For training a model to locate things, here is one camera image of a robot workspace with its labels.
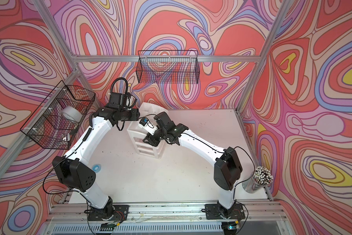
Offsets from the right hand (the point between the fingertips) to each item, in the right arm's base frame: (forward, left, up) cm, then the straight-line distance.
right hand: (147, 141), depth 78 cm
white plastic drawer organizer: (+22, +2, +2) cm, 22 cm away
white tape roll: (+9, +37, +14) cm, 41 cm away
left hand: (+15, +7, +6) cm, 18 cm away
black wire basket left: (+3, +42, +16) cm, 45 cm away
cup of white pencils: (-21, -55, -3) cm, 59 cm away
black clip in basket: (+3, +38, +7) cm, 38 cm away
